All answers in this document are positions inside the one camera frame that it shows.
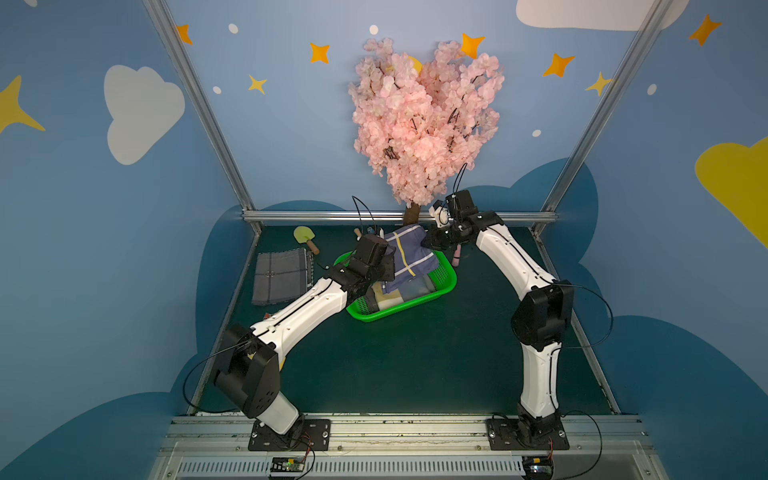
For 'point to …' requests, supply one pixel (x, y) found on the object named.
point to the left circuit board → (284, 464)
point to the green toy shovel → (304, 234)
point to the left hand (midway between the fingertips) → (388, 256)
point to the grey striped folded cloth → (282, 276)
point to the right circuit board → (537, 467)
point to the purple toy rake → (456, 258)
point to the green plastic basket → (445, 276)
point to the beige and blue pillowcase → (416, 288)
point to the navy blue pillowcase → (413, 258)
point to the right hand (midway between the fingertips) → (426, 239)
